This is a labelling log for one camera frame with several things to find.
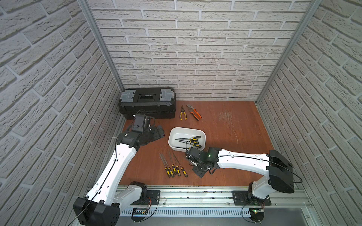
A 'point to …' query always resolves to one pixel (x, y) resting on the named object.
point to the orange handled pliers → (194, 111)
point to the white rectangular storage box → (178, 136)
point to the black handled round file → (190, 139)
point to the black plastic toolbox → (159, 102)
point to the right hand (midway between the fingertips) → (199, 169)
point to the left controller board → (139, 213)
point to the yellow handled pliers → (182, 111)
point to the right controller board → (257, 214)
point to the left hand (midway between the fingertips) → (160, 131)
